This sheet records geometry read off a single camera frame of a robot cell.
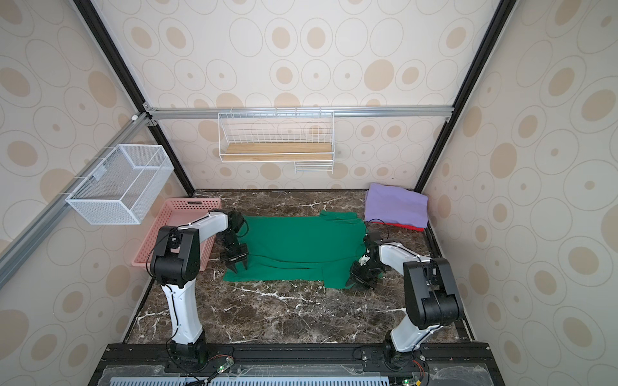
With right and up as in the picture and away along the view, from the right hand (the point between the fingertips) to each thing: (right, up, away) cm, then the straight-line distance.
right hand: (348, 286), depth 88 cm
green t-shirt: (-7, +12, +15) cm, 20 cm away
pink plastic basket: (-78, +27, +24) cm, 85 cm away
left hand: (-38, +7, +5) cm, 39 cm away
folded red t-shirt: (+26, +21, +17) cm, 37 cm away
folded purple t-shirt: (+20, +31, +20) cm, 43 cm away
